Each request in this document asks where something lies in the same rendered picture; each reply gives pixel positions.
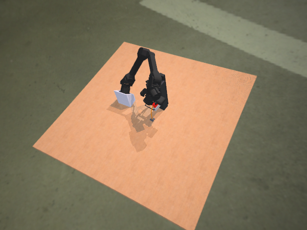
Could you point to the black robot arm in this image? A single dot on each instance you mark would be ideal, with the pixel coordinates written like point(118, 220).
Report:
point(154, 77)

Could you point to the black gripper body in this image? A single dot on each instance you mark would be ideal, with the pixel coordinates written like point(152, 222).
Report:
point(159, 101)

